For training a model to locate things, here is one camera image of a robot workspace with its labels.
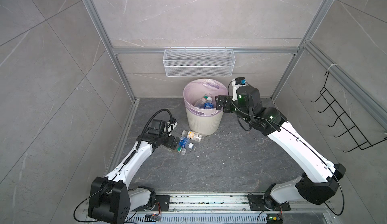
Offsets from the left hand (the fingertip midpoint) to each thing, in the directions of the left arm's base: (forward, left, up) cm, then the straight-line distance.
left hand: (170, 133), depth 85 cm
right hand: (+3, -27, +26) cm, 38 cm away
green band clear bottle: (-7, -7, -9) cm, 13 cm away
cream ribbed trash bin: (+4, -21, +5) cm, 22 cm away
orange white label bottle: (+2, -13, -7) cm, 15 cm away
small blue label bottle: (-3, -7, -6) cm, 10 cm away
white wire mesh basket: (+44, -17, +17) cm, 50 cm away
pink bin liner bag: (+23, -15, +13) cm, 30 cm away
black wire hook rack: (-20, -80, +22) cm, 86 cm away
